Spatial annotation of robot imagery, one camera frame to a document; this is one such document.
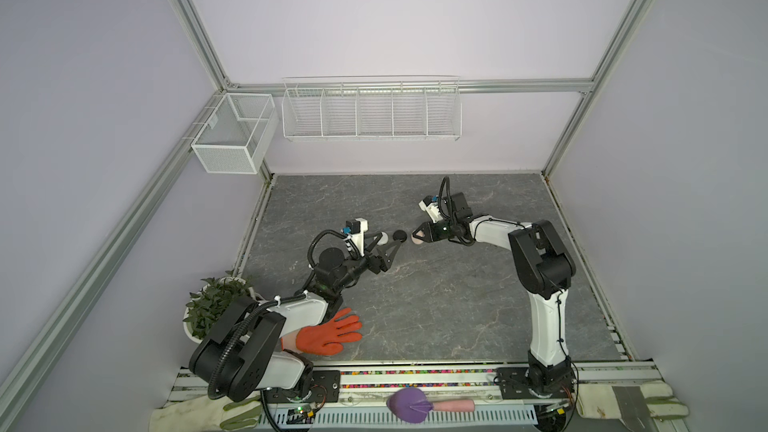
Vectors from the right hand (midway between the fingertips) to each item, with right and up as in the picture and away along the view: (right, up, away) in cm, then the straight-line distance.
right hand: (416, 235), depth 100 cm
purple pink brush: (-4, -37, -30) cm, 48 cm away
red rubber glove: (-26, -26, -21) cm, 42 cm away
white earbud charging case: (-11, -1, 0) cm, 11 cm away
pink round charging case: (+1, +1, -3) cm, 4 cm away
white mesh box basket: (-63, +35, +4) cm, 72 cm away
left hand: (-8, 0, -19) cm, 21 cm away
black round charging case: (-6, 0, +2) cm, 6 cm away
